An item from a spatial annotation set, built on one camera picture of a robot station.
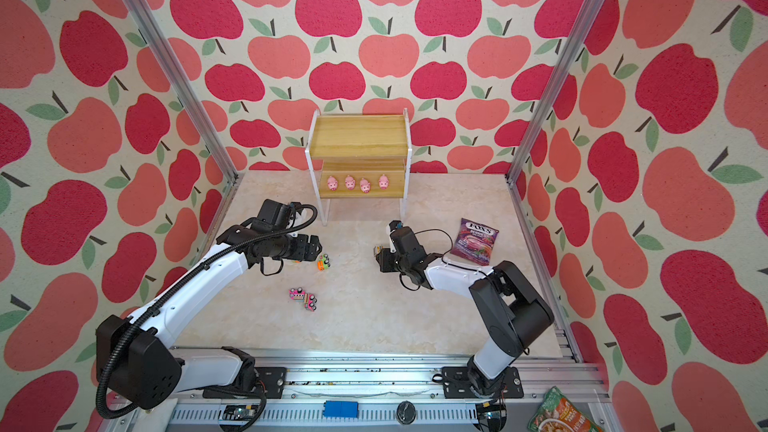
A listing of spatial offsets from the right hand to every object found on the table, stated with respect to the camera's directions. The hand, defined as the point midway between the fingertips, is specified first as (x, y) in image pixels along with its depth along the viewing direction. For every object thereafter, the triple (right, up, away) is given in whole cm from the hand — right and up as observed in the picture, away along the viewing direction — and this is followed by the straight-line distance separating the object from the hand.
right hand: (386, 254), depth 92 cm
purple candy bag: (+30, +3, +7) cm, 31 cm away
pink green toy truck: (-23, -13, -6) cm, 27 cm away
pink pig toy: (-17, +23, +3) cm, 29 cm away
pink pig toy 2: (-12, +23, +3) cm, 26 cm away
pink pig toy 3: (-1, +23, +4) cm, 23 cm away
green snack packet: (+40, -33, -23) cm, 57 cm away
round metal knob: (+4, -28, -30) cm, 41 cm away
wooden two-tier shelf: (-7, +29, -10) cm, 32 cm away
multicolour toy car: (-3, +2, +1) cm, 3 cm away
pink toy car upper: (-26, -11, -5) cm, 29 cm away
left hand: (-20, +4, -10) cm, 23 cm away
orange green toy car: (-20, -3, +3) cm, 21 cm away
